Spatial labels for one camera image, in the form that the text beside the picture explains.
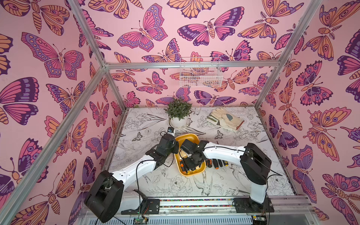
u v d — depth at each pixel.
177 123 1.06
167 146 0.66
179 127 1.06
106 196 0.41
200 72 0.95
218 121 1.09
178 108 0.92
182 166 0.85
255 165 0.50
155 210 0.73
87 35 0.78
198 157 0.63
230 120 1.09
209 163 0.87
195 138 0.88
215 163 0.87
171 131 0.75
